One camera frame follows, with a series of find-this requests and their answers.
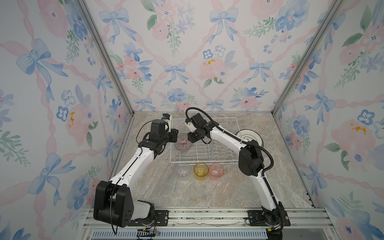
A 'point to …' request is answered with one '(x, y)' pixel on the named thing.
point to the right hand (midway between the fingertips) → (190, 136)
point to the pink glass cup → (216, 171)
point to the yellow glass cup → (201, 171)
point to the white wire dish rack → (215, 152)
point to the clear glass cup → (183, 171)
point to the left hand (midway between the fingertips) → (176, 129)
